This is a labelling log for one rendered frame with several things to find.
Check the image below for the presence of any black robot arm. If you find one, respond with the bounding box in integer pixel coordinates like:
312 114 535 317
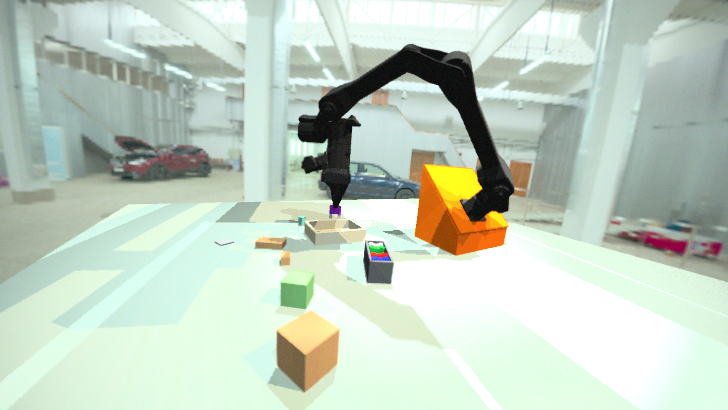
298 44 515 222

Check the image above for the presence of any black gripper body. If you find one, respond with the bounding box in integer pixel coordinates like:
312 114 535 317
321 143 351 184

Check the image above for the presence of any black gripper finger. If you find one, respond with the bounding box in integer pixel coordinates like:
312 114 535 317
325 182 349 208

